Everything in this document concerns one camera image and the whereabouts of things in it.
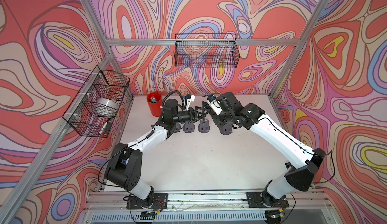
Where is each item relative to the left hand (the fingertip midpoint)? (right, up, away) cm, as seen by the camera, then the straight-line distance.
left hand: (208, 116), depth 73 cm
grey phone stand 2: (-1, -9, +24) cm, 25 cm away
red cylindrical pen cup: (-35, +9, +30) cm, 47 cm away
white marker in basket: (-51, -6, -1) cm, 52 cm away
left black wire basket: (-56, +2, -1) cm, 56 cm away
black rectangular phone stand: (-2, +4, -2) cm, 4 cm away
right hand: (+5, -2, +2) cm, 5 cm away
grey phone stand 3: (+14, -10, +22) cm, 28 cm away
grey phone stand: (-11, -9, +23) cm, 27 cm away
